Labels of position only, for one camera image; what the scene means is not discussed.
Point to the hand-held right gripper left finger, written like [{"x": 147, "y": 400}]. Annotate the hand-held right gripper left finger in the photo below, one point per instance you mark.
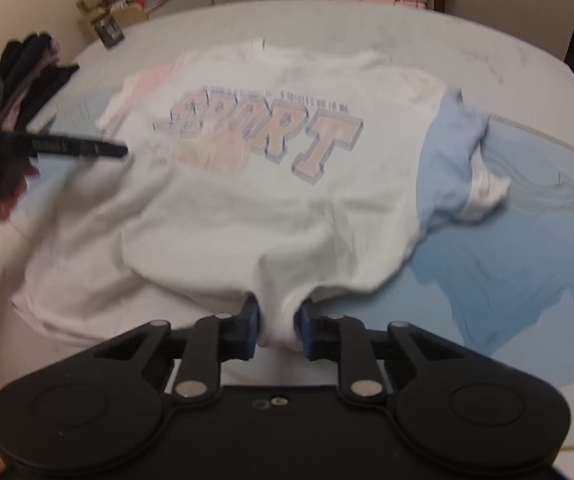
[{"x": 253, "y": 331}]

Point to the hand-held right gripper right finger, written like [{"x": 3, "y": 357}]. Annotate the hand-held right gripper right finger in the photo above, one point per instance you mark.
[{"x": 301, "y": 335}]

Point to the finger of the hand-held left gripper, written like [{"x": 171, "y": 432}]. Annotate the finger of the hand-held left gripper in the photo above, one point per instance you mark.
[{"x": 77, "y": 147}]

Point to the white t-shirt pink letter print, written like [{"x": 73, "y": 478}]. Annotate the white t-shirt pink letter print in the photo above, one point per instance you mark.
[{"x": 267, "y": 220}]

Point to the dark folded clothes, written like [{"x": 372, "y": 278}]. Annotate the dark folded clothes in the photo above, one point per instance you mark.
[{"x": 32, "y": 75}]

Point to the black jar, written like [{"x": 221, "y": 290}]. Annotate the black jar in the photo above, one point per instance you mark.
[{"x": 109, "y": 32}]

